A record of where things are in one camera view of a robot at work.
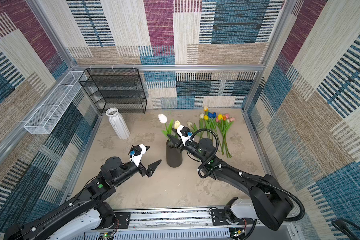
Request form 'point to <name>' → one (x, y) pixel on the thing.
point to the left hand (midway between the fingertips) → (154, 151)
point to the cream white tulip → (176, 124)
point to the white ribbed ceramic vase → (118, 124)
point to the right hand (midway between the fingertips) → (170, 133)
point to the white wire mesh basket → (46, 117)
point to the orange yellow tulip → (224, 118)
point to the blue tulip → (212, 116)
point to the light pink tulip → (231, 120)
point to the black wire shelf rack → (117, 88)
